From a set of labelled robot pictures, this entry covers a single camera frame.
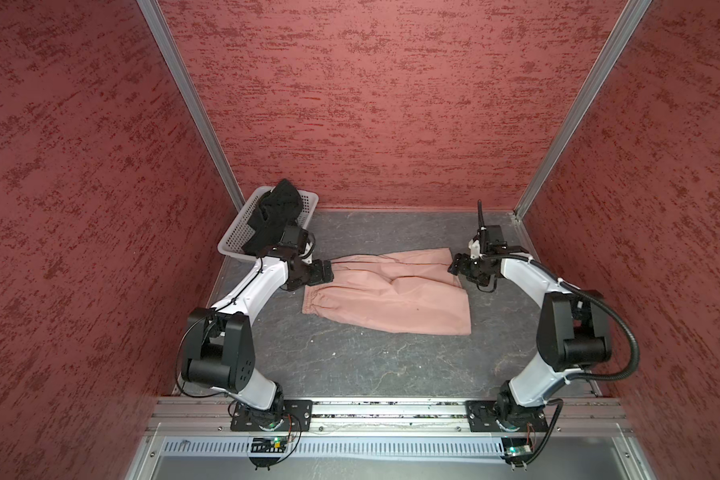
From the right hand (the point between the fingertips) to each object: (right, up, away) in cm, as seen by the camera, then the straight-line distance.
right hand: (454, 276), depth 93 cm
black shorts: (-61, +23, +14) cm, 67 cm away
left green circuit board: (-52, -38, -22) cm, 69 cm away
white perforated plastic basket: (-75, +14, +13) cm, 77 cm away
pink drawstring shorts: (-15, -4, -4) cm, 16 cm away
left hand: (-43, -2, -5) cm, 43 cm away
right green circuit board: (+8, -39, -23) cm, 46 cm away
